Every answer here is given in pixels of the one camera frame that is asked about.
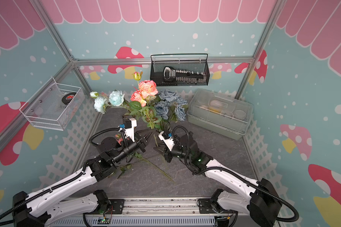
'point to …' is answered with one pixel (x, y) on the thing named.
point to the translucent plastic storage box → (219, 112)
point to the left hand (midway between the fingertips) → (156, 133)
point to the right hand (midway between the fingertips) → (155, 147)
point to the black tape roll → (67, 98)
